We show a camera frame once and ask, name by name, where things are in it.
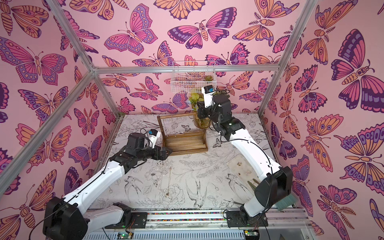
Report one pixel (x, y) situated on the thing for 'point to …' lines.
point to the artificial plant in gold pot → (200, 123)
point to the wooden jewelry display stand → (184, 143)
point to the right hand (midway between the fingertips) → (200, 100)
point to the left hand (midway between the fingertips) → (167, 148)
